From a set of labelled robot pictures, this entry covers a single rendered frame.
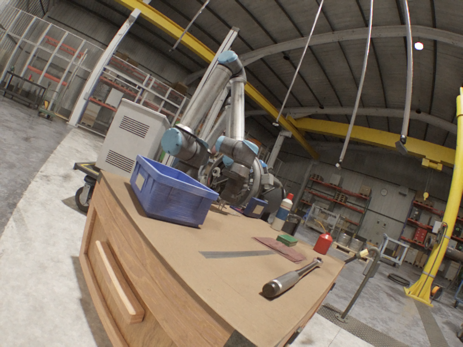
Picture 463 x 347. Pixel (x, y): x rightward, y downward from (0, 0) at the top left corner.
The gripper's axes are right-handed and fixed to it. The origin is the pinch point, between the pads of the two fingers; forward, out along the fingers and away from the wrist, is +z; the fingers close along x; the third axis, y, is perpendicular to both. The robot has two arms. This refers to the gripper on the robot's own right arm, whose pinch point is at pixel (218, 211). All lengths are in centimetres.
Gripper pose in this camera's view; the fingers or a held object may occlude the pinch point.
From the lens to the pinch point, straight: 100.0
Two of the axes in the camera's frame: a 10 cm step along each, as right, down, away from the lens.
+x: -7.3, -3.1, 6.1
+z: -4.0, 9.2, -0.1
